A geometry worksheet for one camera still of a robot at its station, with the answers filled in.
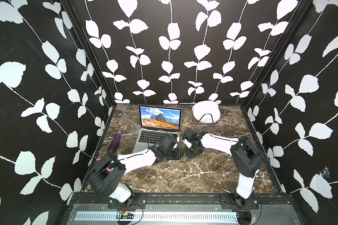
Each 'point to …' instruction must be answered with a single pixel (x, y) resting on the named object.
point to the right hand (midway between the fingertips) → (188, 153)
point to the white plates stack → (206, 111)
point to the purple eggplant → (114, 143)
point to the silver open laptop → (155, 122)
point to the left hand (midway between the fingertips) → (184, 152)
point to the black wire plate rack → (206, 120)
